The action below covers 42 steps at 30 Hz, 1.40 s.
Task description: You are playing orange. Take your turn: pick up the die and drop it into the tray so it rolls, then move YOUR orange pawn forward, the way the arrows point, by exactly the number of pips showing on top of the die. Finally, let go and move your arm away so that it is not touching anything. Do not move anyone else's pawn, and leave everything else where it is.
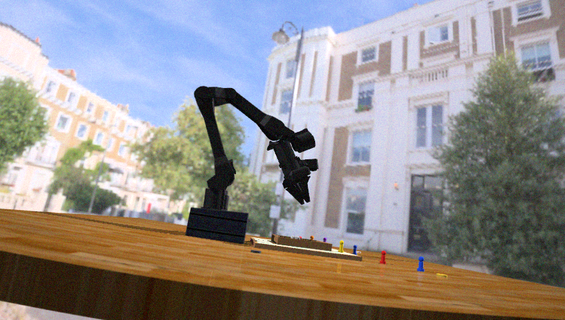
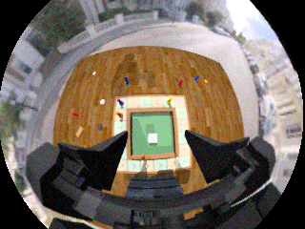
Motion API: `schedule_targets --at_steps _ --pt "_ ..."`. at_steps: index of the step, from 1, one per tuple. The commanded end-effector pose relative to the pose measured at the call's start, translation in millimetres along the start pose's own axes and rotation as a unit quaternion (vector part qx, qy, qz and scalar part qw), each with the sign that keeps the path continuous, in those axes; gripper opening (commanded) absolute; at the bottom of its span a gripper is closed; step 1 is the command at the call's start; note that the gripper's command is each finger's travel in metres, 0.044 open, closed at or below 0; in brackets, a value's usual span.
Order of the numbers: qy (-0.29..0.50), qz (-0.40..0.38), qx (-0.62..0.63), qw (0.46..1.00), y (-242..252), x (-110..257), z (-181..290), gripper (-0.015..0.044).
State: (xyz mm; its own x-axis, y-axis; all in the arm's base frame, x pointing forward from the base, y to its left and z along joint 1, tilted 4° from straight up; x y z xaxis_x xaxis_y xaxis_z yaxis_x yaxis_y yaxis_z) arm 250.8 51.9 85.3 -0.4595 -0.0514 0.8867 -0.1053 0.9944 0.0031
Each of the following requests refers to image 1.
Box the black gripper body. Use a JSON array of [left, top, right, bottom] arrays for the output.
[[279, 154, 311, 189]]

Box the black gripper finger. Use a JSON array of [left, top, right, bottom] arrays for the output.
[[286, 186, 304, 205], [291, 176, 310, 203]]

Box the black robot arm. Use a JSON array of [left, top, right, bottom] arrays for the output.
[[194, 85, 316, 211]]

